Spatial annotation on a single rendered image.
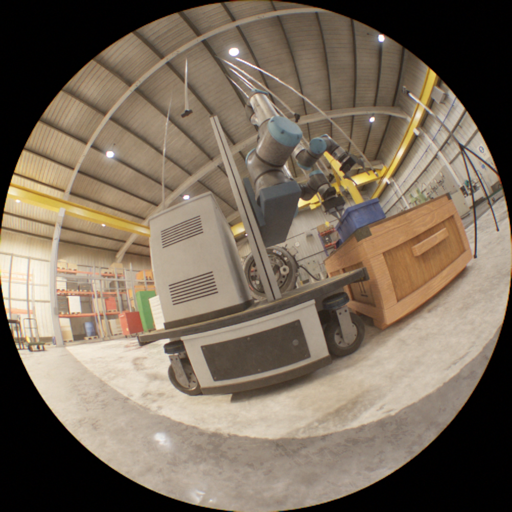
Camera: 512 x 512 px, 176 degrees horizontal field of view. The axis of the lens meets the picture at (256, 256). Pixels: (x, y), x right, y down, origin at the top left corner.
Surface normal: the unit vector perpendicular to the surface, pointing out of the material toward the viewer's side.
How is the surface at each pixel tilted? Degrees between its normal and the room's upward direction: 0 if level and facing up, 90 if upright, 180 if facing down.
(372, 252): 90
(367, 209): 90
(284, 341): 90
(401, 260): 90
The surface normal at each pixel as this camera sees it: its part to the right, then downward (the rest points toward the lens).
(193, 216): -0.06, -0.22
